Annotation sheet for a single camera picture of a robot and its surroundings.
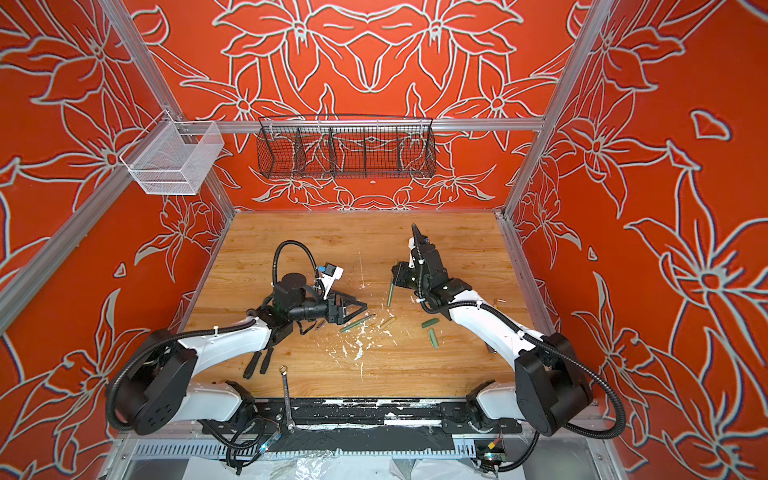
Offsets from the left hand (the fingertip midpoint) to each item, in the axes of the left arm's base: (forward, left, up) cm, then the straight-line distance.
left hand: (360, 303), depth 78 cm
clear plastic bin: (+37, +62, +18) cm, 75 cm away
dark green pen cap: (+2, -20, -15) cm, 25 cm away
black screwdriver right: (-12, +26, -14) cm, 32 cm away
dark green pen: (+12, -8, -15) cm, 20 cm away
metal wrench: (-26, +16, -15) cm, 34 cm away
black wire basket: (+51, +13, +15) cm, 55 cm away
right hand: (+11, -7, +2) cm, 13 cm away
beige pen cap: (+2, -7, -15) cm, 16 cm away
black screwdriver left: (-13, +30, -14) cm, 36 cm away
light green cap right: (-3, -21, -14) cm, 25 cm away
